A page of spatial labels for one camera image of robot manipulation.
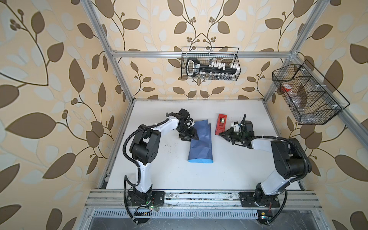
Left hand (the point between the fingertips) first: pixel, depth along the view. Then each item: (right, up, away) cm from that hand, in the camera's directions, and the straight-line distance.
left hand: (193, 137), depth 91 cm
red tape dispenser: (+19, +8, +8) cm, 23 cm away
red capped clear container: (+53, +30, -10) cm, 62 cm away
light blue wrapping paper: (+4, -6, -6) cm, 9 cm away
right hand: (+17, +2, +2) cm, 17 cm away
